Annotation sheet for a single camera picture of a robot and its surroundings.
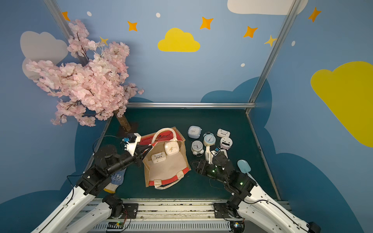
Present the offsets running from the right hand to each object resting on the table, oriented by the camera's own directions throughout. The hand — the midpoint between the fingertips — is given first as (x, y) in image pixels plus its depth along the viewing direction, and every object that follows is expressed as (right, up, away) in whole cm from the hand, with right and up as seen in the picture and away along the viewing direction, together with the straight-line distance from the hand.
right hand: (195, 162), depth 71 cm
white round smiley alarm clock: (+23, +6, +27) cm, 36 cm away
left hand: (-21, +10, -4) cm, 24 cm away
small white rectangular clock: (-22, -2, +18) cm, 29 cm away
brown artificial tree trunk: (-48, +21, +27) cm, 59 cm away
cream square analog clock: (-14, +4, +21) cm, 26 cm away
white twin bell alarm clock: (+2, +3, +24) cm, 24 cm away
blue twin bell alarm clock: (+11, +9, +29) cm, 32 cm away
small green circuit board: (-41, -33, +2) cm, 52 cm away
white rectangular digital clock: (+6, +5, -5) cm, 10 cm away
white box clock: (+21, +12, +33) cm, 41 cm away
